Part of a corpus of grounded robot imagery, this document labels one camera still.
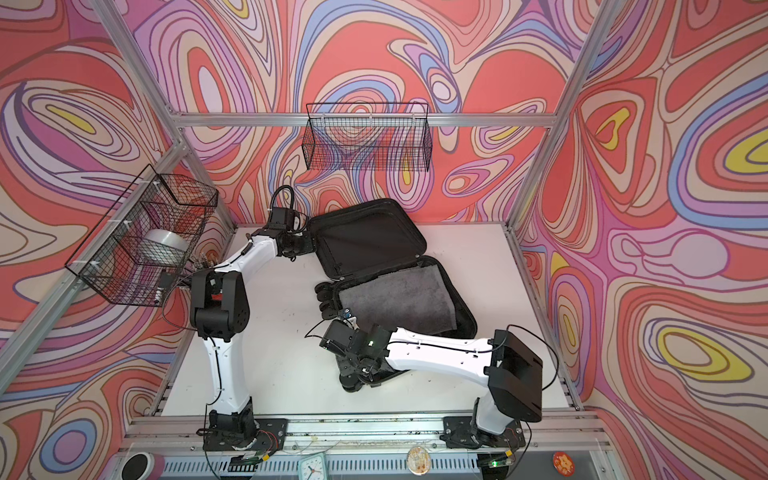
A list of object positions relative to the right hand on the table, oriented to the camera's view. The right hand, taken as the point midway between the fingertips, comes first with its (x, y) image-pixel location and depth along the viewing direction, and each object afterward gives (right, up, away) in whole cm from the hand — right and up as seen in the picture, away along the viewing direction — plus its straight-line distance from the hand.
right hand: (354, 362), depth 77 cm
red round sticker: (+50, -21, -8) cm, 55 cm away
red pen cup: (-46, +26, +11) cm, 54 cm away
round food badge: (+16, -21, -7) cm, 27 cm away
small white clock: (-9, -21, -9) cm, 24 cm away
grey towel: (+16, +15, +10) cm, 24 cm away
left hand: (-17, +33, +25) cm, 45 cm away
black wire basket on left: (-54, +28, -4) cm, 62 cm away
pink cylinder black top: (-46, -19, -12) cm, 51 cm away
